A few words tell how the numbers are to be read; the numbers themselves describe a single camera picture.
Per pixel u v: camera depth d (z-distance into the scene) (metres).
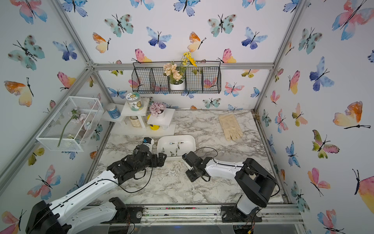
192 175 0.77
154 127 1.04
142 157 0.61
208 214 0.76
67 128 0.64
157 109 0.87
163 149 0.98
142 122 1.02
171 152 0.96
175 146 0.99
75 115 0.74
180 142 1.01
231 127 1.09
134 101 0.84
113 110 0.90
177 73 0.82
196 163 0.68
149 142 0.71
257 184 0.44
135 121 1.04
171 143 1.01
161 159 0.72
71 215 0.43
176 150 0.97
